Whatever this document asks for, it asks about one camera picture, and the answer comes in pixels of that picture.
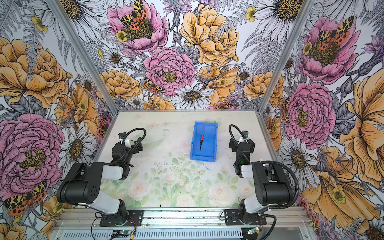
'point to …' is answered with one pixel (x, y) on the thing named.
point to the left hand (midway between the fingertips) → (133, 142)
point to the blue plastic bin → (208, 152)
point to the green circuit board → (120, 233)
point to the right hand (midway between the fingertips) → (241, 141)
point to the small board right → (253, 230)
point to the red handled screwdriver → (202, 139)
